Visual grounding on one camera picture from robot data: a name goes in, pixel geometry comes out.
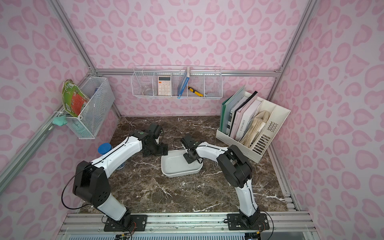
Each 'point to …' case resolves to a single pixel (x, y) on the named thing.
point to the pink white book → (242, 117)
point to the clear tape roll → (148, 92)
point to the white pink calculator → (164, 86)
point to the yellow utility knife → (195, 91)
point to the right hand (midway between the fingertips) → (190, 156)
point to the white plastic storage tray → (175, 164)
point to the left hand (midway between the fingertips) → (160, 150)
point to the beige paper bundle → (257, 125)
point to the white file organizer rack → (274, 116)
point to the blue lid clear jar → (104, 147)
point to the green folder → (225, 109)
